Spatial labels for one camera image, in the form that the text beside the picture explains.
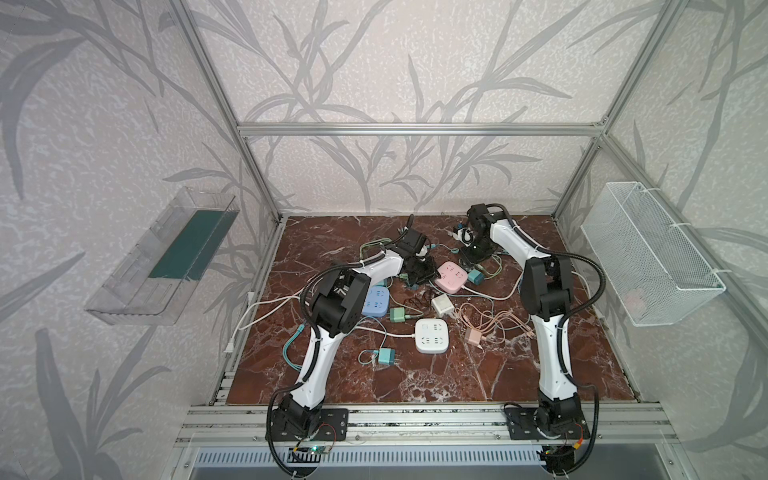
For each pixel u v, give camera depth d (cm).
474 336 87
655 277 63
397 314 91
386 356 82
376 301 94
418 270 89
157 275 64
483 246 88
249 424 75
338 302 59
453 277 100
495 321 91
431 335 87
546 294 61
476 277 99
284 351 85
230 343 91
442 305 94
